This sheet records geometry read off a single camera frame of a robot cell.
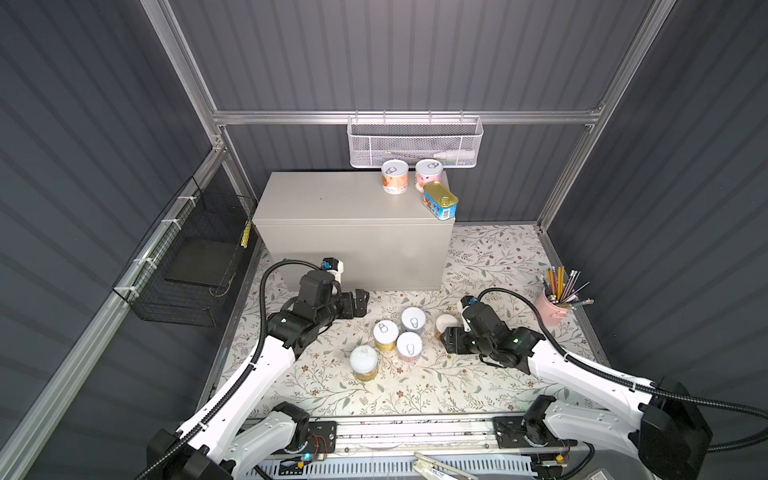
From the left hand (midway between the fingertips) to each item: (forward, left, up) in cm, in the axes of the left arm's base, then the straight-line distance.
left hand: (354, 294), depth 78 cm
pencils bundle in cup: (+3, -62, -9) cm, 63 cm away
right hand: (-8, -27, -12) cm, 31 cm away
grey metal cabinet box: (+34, -9, -16) cm, 38 cm away
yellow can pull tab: (-5, -8, -14) cm, 17 cm away
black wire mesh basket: (+5, +41, +9) cm, 42 cm away
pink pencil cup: (-3, -57, -11) cm, 58 cm away
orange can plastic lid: (-3, -26, -12) cm, 29 cm away
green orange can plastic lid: (-13, -2, -13) cm, 18 cm away
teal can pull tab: (0, -17, -14) cm, 22 cm away
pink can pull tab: (-9, -14, -14) cm, 22 cm away
